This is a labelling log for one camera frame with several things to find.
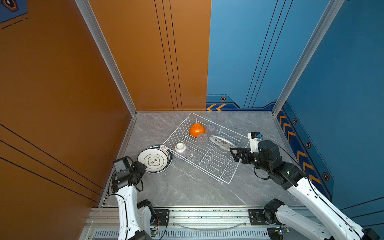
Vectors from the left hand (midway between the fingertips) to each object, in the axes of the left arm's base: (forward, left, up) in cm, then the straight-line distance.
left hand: (143, 164), depth 82 cm
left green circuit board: (-30, -10, -10) cm, 33 cm away
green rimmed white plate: (+14, -8, -7) cm, 18 cm away
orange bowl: (+28, -29, -3) cm, 40 cm away
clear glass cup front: (+5, -26, 0) cm, 27 cm away
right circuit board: (-29, -68, -11) cm, 75 cm away
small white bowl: (+12, -19, -2) cm, 23 cm away
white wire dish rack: (+16, -36, -6) cm, 40 cm away
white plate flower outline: (+5, -4, -5) cm, 8 cm away
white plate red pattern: (+15, -45, +1) cm, 47 cm away
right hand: (+2, -49, +13) cm, 50 cm away
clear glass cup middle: (+21, -33, -6) cm, 39 cm away
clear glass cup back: (+25, -39, -1) cm, 47 cm away
